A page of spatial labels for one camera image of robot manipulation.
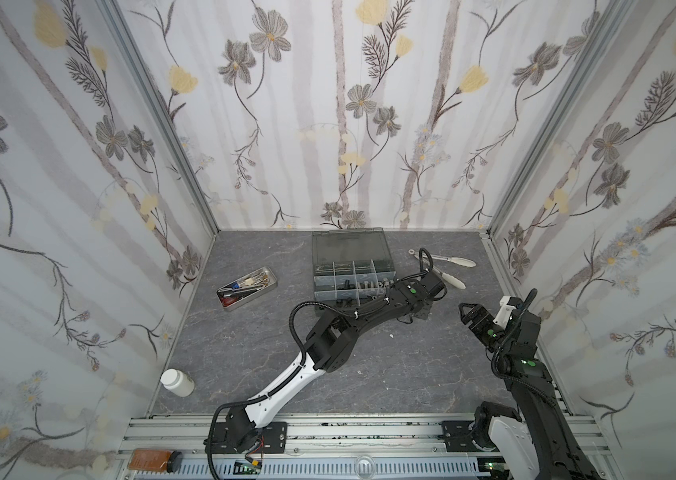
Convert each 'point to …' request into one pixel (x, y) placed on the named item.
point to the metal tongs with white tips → (450, 279)
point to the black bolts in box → (346, 285)
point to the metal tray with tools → (247, 287)
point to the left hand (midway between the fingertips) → (417, 302)
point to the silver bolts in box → (368, 285)
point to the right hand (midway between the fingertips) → (464, 307)
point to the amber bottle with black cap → (159, 460)
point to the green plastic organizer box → (351, 266)
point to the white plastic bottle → (178, 382)
